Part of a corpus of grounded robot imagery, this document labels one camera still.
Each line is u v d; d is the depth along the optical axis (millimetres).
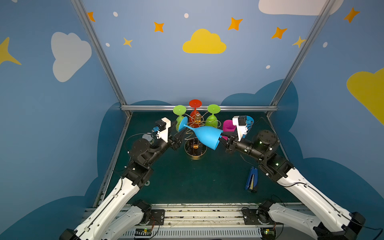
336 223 386
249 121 522
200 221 737
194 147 988
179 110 821
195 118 784
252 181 853
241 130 538
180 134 570
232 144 537
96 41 801
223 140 606
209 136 556
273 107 1160
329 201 416
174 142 552
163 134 526
